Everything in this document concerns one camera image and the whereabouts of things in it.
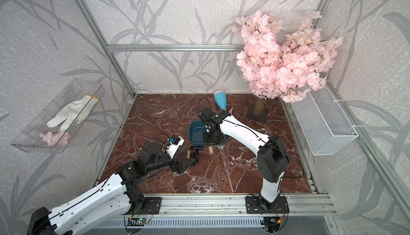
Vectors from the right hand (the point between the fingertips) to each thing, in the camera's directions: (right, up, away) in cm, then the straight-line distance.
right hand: (208, 144), depth 82 cm
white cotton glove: (-57, +17, -15) cm, 61 cm away
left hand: (-8, -4, -9) cm, 13 cm away
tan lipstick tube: (+2, -2, -3) cm, 4 cm away
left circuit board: (-31, -32, -11) cm, 46 cm away
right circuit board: (+29, -33, -12) cm, 46 cm away
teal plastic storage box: (-8, +6, +17) cm, 20 cm away
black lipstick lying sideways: (-7, -4, +9) cm, 12 cm away
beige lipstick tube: (-11, -7, +7) cm, 15 cm away
